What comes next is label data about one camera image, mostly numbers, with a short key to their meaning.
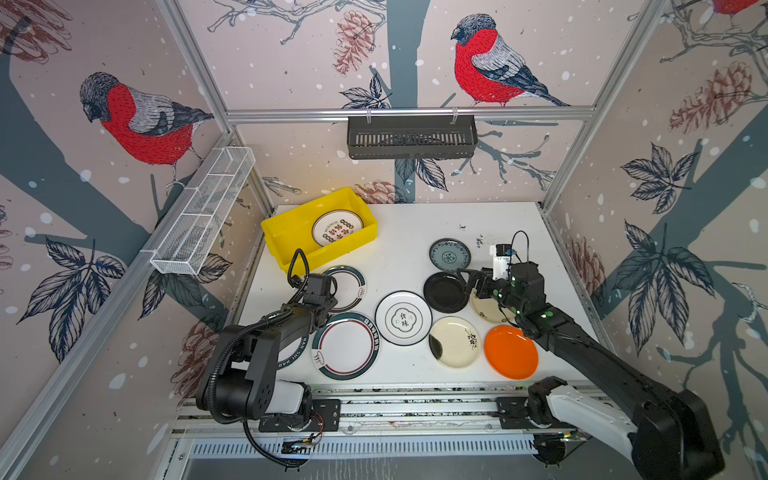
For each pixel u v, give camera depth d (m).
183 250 0.70
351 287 0.99
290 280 0.81
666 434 0.39
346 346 0.85
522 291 0.61
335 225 1.14
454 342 0.86
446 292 0.98
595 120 0.94
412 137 1.04
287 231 1.13
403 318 0.90
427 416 0.75
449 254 1.07
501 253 0.71
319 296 0.73
